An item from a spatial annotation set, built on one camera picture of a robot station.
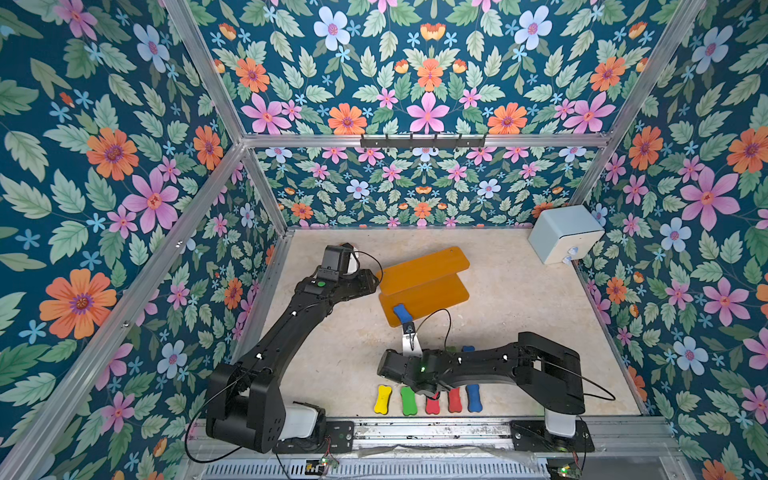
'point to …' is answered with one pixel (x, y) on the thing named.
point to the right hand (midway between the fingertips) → (404, 360)
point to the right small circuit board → (568, 472)
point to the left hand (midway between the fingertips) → (376, 279)
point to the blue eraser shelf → (474, 398)
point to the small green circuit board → (329, 462)
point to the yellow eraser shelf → (383, 395)
